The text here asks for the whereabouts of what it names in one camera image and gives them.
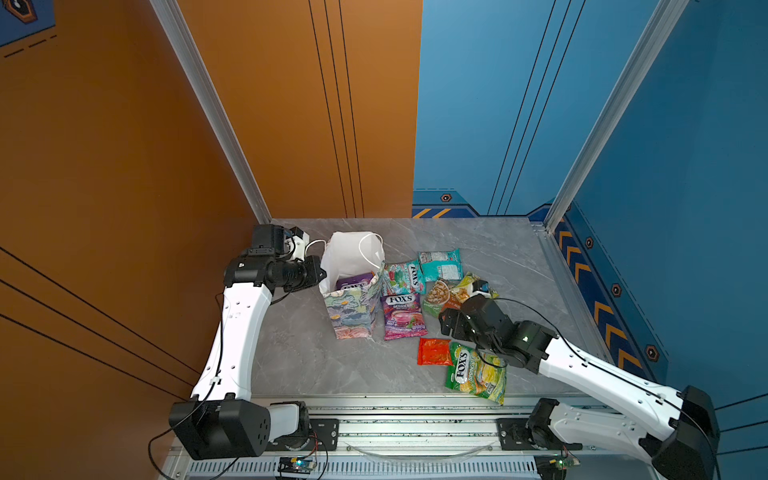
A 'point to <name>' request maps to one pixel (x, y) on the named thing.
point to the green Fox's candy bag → (472, 371)
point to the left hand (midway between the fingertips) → (325, 270)
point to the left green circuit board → (294, 465)
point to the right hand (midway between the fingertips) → (447, 321)
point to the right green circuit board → (564, 462)
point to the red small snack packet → (434, 352)
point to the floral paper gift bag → (353, 311)
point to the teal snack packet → (444, 265)
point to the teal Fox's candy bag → (405, 278)
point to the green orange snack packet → (441, 297)
